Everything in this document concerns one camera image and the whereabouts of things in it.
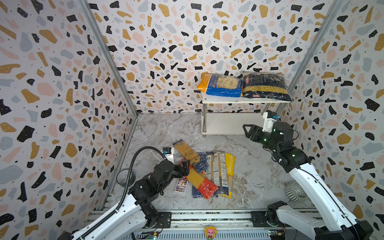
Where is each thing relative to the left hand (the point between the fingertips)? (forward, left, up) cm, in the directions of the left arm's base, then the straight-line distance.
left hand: (183, 159), depth 73 cm
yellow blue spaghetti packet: (+14, 0, -16) cm, 21 cm away
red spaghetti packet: (-9, -11, -13) cm, 19 cm away
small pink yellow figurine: (-28, -13, -15) cm, 34 cm away
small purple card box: (-6, +2, -19) cm, 20 cm away
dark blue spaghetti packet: (+4, -9, -15) cm, 18 cm away
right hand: (+11, -30, +14) cm, 35 cm away
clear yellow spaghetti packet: (+2, -20, -15) cm, 25 cm away
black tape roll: (-1, +37, -20) cm, 42 cm away
